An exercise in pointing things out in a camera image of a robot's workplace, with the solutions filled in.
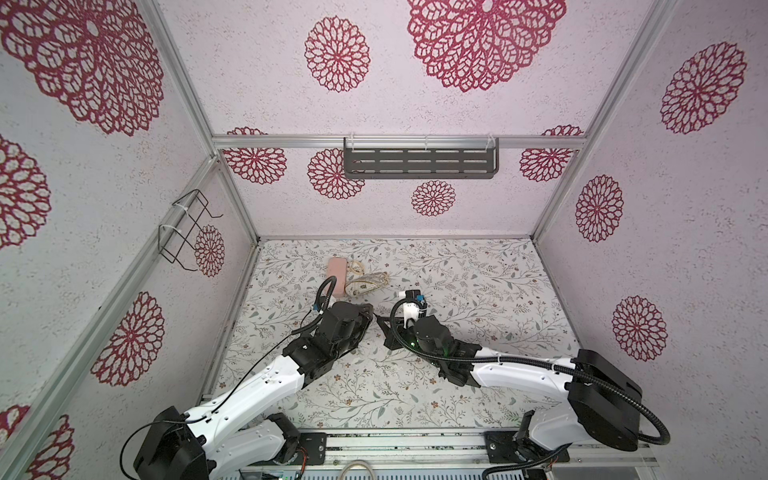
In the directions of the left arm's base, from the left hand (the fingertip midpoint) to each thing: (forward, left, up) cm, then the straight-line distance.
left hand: (373, 310), depth 79 cm
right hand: (-3, -1, +1) cm, 3 cm away
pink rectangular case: (+28, +14, -16) cm, 36 cm away
